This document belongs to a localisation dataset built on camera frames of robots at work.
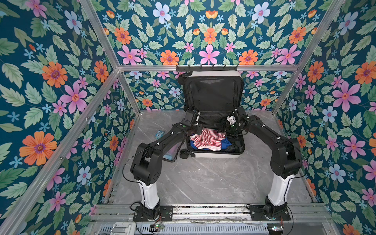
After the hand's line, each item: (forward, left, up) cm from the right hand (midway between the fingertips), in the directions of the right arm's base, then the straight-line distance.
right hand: (221, 131), depth 92 cm
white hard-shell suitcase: (+18, +6, +14) cm, 23 cm away
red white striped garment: (-1, +7, -6) cm, 9 cm away
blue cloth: (-5, -3, -6) cm, 9 cm away
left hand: (+3, +12, +5) cm, 13 cm away
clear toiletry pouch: (-11, +33, -10) cm, 36 cm away
